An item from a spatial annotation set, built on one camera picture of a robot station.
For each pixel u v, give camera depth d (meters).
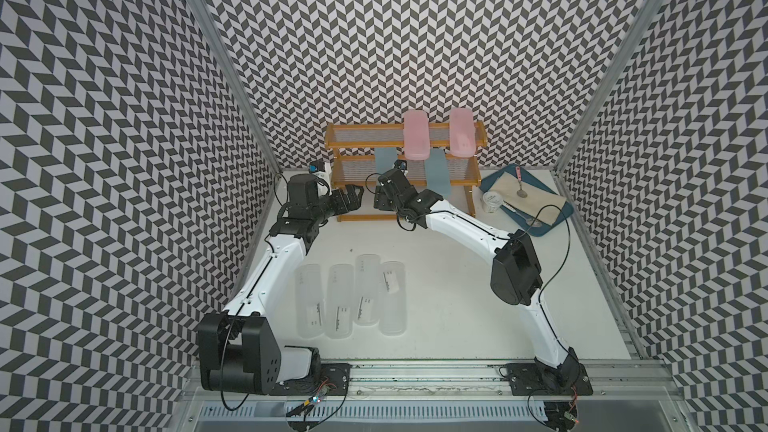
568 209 1.05
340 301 0.85
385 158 0.95
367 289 0.87
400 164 0.80
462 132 0.91
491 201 1.02
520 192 1.10
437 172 0.93
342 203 0.72
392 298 0.87
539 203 1.14
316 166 0.72
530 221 1.02
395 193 0.69
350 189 0.74
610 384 0.74
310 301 0.86
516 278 0.54
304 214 0.62
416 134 0.86
